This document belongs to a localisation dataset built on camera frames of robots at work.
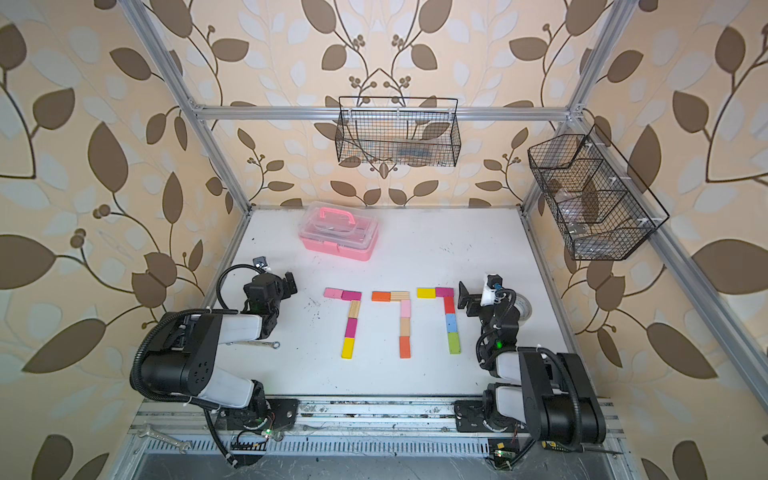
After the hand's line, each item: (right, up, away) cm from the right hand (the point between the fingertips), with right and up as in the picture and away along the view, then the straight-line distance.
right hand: (478, 283), depth 88 cm
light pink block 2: (-21, -9, +6) cm, 24 cm away
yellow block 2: (-14, -5, +9) cm, 18 cm away
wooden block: (-38, -9, +5) cm, 39 cm away
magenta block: (-39, -5, +9) cm, 40 cm away
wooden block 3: (-22, -13, +2) cm, 25 cm away
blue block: (-8, -12, +2) cm, 14 cm away
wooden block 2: (-23, -5, +6) cm, 24 cm away
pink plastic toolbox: (-44, +16, +13) cm, 49 cm away
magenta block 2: (-38, -14, +1) cm, 40 cm away
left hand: (-65, +2, +5) cm, 65 cm away
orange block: (-29, -5, +8) cm, 31 cm away
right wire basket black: (+27, +21, -15) cm, 37 cm away
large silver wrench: (-85, -34, -16) cm, 93 cm away
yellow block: (-38, -18, -3) cm, 43 cm away
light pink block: (-45, -5, +8) cm, 46 cm away
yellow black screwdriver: (+11, -34, -20) cm, 41 cm away
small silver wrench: (-60, -18, -1) cm, 63 cm away
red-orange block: (-22, -19, -1) cm, 29 cm away
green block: (-7, -17, -1) cm, 19 cm away
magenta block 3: (-8, -4, +9) cm, 13 cm away
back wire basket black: (-23, +48, +8) cm, 54 cm away
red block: (-7, -8, +6) cm, 12 cm away
